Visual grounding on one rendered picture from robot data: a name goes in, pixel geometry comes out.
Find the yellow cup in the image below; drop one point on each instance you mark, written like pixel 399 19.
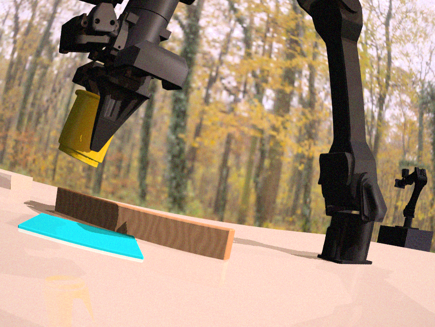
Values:
pixel 76 135

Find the orange-brown wooden bar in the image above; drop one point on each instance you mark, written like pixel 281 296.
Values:
pixel 194 237

